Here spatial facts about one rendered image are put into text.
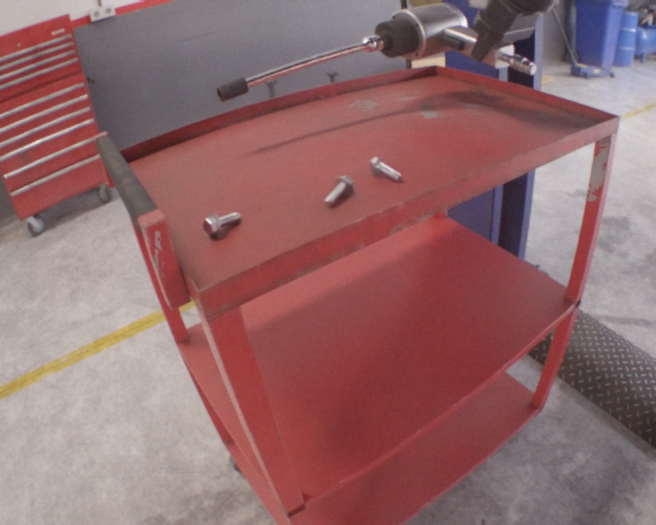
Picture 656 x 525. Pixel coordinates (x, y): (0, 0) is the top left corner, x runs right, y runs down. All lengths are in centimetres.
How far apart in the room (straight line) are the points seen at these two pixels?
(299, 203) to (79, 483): 117
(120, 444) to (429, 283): 101
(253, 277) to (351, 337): 50
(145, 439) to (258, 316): 68
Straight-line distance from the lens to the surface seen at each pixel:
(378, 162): 52
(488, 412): 117
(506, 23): 69
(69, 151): 286
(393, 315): 87
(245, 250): 42
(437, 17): 79
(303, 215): 46
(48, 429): 166
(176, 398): 150
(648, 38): 858
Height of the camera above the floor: 107
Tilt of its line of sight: 36 degrees down
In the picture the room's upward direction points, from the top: 7 degrees counter-clockwise
